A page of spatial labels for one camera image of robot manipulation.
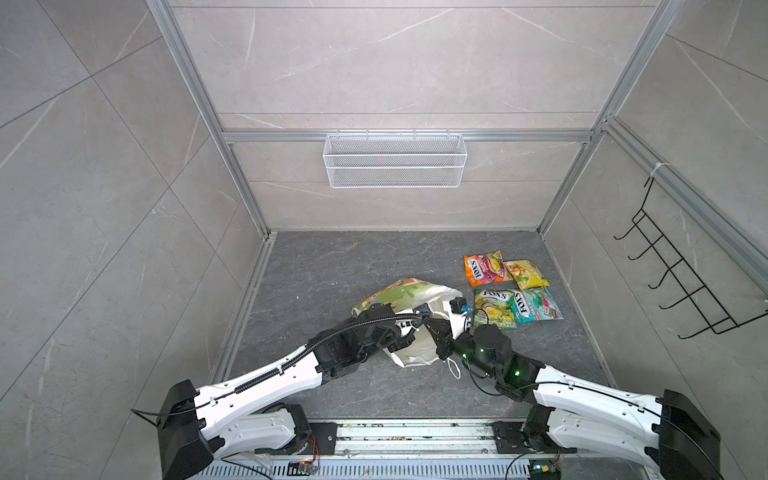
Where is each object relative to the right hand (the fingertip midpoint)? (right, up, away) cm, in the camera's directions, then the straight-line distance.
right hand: (425, 319), depth 75 cm
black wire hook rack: (+57, +11, -10) cm, 59 cm away
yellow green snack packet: (+25, 0, +19) cm, 31 cm away
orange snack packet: (+25, +12, +29) cm, 40 cm away
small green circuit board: (+28, -35, -5) cm, 45 cm away
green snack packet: (+38, +1, +20) cm, 43 cm away
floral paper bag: (+1, +5, -3) cm, 6 cm away
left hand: (-4, +4, -4) cm, 7 cm away
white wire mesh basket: (-7, +49, +25) cm, 56 cm away
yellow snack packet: (+38, +10, +26) cm, 47 cm away
